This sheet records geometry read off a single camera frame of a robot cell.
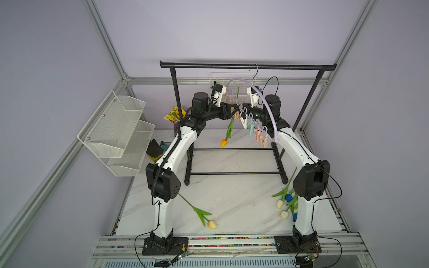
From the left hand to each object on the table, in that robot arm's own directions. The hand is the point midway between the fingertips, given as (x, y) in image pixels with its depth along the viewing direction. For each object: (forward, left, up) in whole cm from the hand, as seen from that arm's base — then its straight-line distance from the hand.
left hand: (233, 107), depth 77 cm
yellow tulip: (-5, +4, -19) cm, 20 cm away
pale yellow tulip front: (-42, +10, -37) cm, 57 cm away
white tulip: (-32, -24, -37) cm, 54 cm away
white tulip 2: (-38, -25, -36) cm, 58 cm away
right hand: (+3, 0, -3) cm, 4 cm away
